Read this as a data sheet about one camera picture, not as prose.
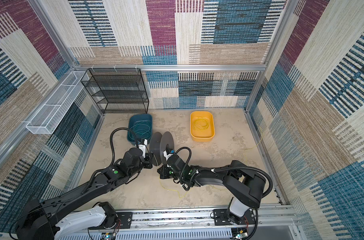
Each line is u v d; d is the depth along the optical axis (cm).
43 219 40
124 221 73
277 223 73
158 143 87
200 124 106
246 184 45
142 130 110
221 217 73
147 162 64
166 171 73
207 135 101
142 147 71
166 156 78
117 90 109
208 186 57
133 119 109
